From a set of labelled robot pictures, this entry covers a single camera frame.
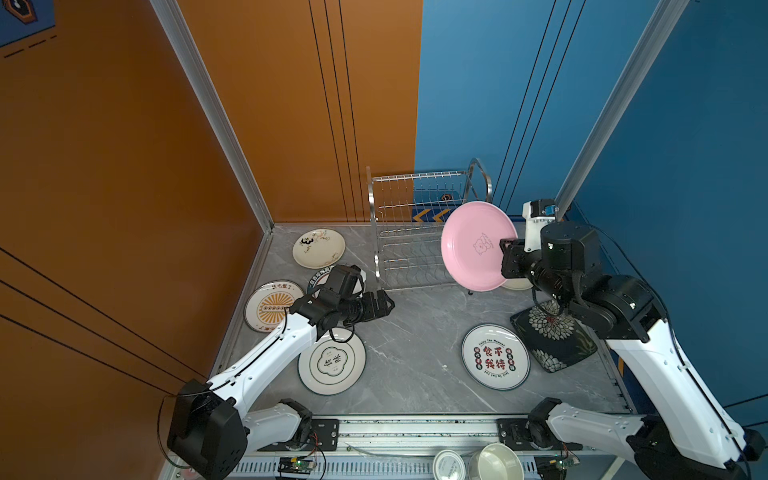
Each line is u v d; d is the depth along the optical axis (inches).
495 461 26.8
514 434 28.5
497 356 33.6
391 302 30.1
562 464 27.3
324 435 28.8
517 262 20.7
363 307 27.3
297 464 27.9
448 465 25.3
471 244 26.2
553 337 35.4
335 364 33.4
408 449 28.5
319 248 44.5
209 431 15.2
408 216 48.8
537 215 19.3
